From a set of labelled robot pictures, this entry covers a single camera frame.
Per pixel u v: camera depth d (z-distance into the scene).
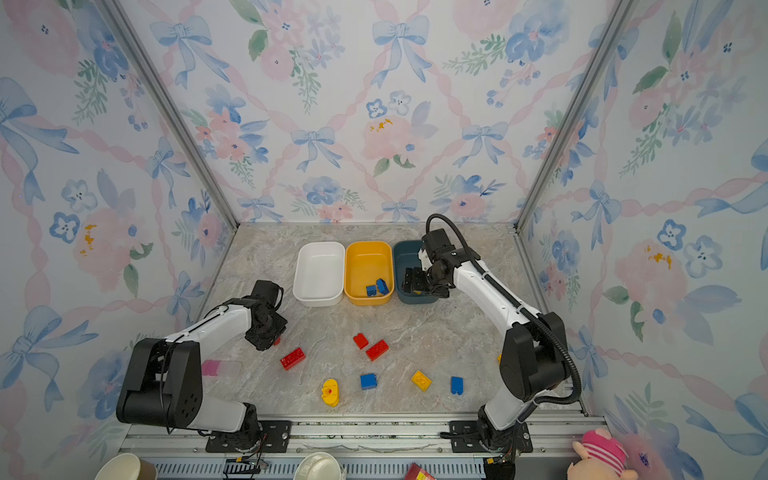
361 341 0.90
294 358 0.85
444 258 0.62
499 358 0.49
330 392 0.78
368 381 0.84
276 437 0.74
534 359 0.45
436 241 0.71
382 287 1.00
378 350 0.86
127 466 0.66
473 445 0.73
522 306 0.48
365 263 1.07
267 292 0.74
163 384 0.44
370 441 0.75
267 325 0.76
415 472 0.66
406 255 1.11
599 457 0.66
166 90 0.83
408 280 0.78
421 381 0.82
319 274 1.06
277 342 0.87
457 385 0.82
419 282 0.76
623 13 0.68
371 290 0.98
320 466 0.71
